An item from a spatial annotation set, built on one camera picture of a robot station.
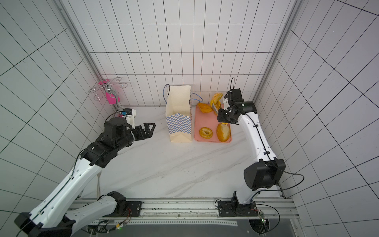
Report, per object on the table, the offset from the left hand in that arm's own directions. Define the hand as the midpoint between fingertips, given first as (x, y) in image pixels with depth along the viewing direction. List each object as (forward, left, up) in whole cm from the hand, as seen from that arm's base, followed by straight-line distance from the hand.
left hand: (147, 129), depth 71 cm
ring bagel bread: (+15, -32, -26) cm, 44 cm away
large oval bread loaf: (+15, -44, -23) cm, 51 cm away
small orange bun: (+38, -32, -24) cm, 55 cm away
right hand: (+12, -36, -3) cm, 38 cm away
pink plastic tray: (+23, -33, -27) cm, 48 cm away
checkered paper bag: (+33, -12, -23) cm, 42 cm away
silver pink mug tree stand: (+32, +31, -2) cm, 45 cm away
